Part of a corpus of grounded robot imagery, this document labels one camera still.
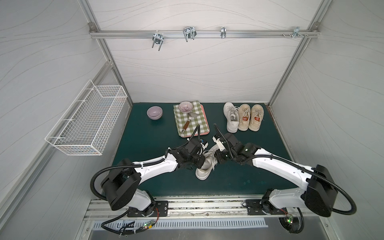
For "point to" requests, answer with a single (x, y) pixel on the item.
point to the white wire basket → (85, 127)
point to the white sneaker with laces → (204, 172)
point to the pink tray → (206, 122)
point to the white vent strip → (127, 225)
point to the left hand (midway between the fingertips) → (204, 159)
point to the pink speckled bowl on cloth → (185, 106)
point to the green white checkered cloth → (181, 118)
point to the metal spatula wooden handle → (190, 115)
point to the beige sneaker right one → (257, 114)
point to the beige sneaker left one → (244, 117)
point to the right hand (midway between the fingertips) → (215, 153)
